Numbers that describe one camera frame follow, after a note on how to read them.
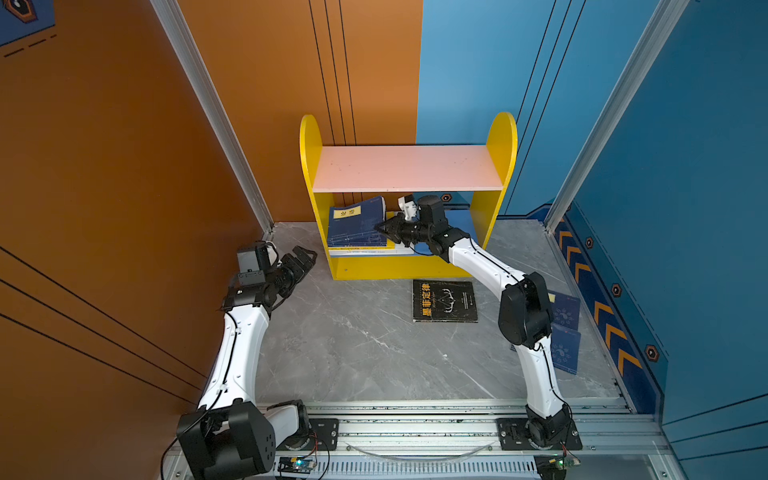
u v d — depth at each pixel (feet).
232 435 1.28
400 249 2.98
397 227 2.59
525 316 1.84
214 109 2.81
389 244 2.93
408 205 2.78
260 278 1.93
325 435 2.44
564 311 3.09
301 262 2.33
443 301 3.17
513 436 2.38
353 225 2.97
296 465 2.32
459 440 2.40
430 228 2.38
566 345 2.86
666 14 2.28
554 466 2.32
